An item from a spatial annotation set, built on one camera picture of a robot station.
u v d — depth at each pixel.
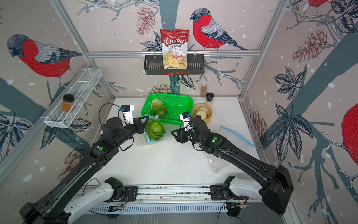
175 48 0.85
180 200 0.73
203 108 1.07
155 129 0.75
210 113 1.05
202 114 1.01
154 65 0.95
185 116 0.65
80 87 0.85
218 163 0.77
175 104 1.10
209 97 1.06
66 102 0.66
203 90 1.18
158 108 1.01
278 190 0.38
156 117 0.76
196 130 0.55
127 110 0.60
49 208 0.38
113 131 0.51
